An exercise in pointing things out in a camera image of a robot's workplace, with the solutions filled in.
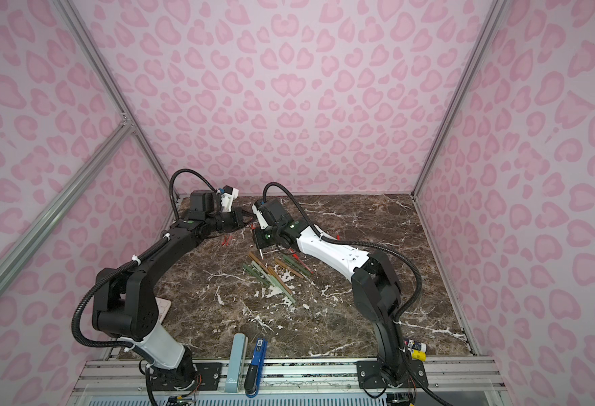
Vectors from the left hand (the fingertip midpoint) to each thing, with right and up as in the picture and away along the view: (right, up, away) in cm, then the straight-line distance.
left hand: (259, 215), depth 86 cm
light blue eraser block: (-3, -41, -15) cm, 44 cm away
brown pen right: (+10, -20, +9) cm, 24 cm away
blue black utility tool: (+1, -45, -14) cm, 47 cm away
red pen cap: (-16, -10, +18) cm, 26 cm away
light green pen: (-3, -19, +10) cm, 22 cm away
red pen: (+12, -16, +12) cm, 23 cm away
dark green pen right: (+12, -19, +11) cm, 25 cm away
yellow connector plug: (+50, -41, -9) cm, 65 cm away
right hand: (-1, -7, -1) cm, 7 cm away
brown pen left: (+1, -20, +10) cm, 22 cm away
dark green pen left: (-7, -20, +10) cm, 23 cm away
